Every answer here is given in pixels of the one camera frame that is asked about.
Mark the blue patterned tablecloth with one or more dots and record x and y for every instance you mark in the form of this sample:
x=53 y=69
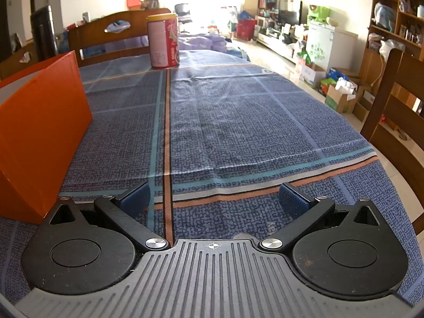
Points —
x=238 y=122

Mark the green box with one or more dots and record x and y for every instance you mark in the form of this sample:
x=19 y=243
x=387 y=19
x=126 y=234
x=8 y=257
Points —
x=318 y=14

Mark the red plastic basket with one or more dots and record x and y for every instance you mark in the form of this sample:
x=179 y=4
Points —
x=246 y=29

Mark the tall black speaker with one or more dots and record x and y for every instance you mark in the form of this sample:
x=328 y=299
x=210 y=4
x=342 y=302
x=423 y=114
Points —
x=43 y=33

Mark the white television stand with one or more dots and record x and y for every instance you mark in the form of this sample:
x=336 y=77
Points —
x=276 y=44

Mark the red cylindrical can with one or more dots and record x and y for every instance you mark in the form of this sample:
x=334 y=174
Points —
x=163 y=43

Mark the orange cardboard box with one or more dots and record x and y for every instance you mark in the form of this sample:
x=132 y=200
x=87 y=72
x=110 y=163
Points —
x=39 y=132

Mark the purple blanket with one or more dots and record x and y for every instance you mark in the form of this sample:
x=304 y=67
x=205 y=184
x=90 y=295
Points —
x=205 y=43

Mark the white plastic bag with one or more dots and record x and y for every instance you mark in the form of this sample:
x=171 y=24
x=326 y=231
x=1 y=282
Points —
x=391 y=48

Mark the wooden bookshelf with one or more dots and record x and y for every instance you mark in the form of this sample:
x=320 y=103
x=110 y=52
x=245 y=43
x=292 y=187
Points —
x=371 y=59

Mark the black office chair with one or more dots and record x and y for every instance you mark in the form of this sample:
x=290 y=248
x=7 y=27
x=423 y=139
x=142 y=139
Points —
x=183 y=11

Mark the black television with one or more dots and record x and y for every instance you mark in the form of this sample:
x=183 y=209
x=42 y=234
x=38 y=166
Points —
x=288 y=17

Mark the white chest freezer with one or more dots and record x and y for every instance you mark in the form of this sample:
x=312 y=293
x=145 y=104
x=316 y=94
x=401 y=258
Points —
x=323 y=46

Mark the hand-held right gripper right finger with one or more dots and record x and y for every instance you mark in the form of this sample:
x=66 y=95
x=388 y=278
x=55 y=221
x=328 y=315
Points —
x=293 y=202

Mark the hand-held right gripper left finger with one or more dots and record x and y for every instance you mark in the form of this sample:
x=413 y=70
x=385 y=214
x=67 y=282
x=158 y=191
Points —
x=135 y=200

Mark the wooden chair with cutout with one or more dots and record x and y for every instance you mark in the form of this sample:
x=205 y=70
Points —
x=92 y=36
x=16 y=61

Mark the wooden slatted chair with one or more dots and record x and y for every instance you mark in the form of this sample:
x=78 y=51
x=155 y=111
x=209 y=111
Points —
x=397 y=106

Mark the open cardboard box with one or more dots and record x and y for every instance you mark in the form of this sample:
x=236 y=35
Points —
x=339 y=101

